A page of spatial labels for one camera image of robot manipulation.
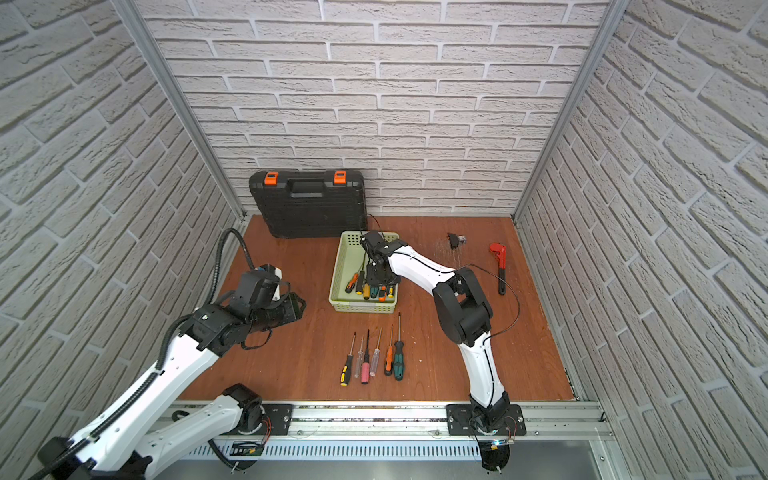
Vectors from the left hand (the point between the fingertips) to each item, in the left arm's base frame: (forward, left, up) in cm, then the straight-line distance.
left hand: (306, 300), depth 75 cm
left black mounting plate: (-24, +7, -19) cm, 31 cm away
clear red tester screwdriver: (-9, -18, -18) cm, 27 cm away
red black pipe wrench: (+28, -63, -16) cm, 71 cm away
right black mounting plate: (-24, -40, -18) cm, 50 cm away
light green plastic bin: (+26, -7, -18) cm, 32 cm away
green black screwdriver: (+12, -17, -16) cm, 26 cm away
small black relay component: (+34, -47, -16) cm, 60 cm away
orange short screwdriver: (+11, -22, -16) cm, 29 cm away
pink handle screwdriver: (-11, -15, -17) cm, 26 cm away
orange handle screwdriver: (+15, -9, -17) cm, 24 cm away
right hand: (+15, -20, -14) cm, 29 cm away
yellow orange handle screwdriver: (+12, -14, -17) cm, 25 cm away
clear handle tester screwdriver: (-10, -13, -18) cm, 24 cm away
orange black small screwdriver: (-10, -22, -16) cm, 29 cm away
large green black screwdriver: (-12, -24, -16) cm, 31 cm away
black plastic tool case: (+36, +5, +1) cm, 36 cm away
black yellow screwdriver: (-11, -10, -17) cm, 23 cm away
